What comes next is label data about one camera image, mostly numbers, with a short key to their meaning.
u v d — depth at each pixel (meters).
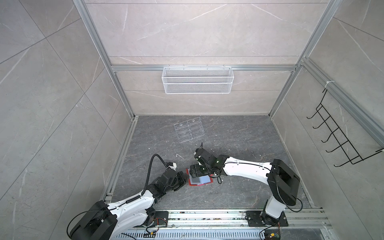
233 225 0.73
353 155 0.59
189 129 1.04
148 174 0.64
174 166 0.81
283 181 0.45
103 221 0.41
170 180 0.66
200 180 0.86
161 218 0.73
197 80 1.01
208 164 0.65
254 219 0.73
